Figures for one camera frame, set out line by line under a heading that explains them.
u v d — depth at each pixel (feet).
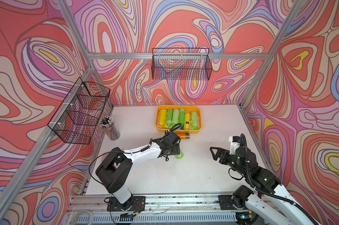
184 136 3.15
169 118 3.34
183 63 3.15
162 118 3.32
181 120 3.25
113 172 1.46
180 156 2.89
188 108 3.66
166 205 2.46
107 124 2.83
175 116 3.32
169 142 2.22
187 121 3.25
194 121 3.30
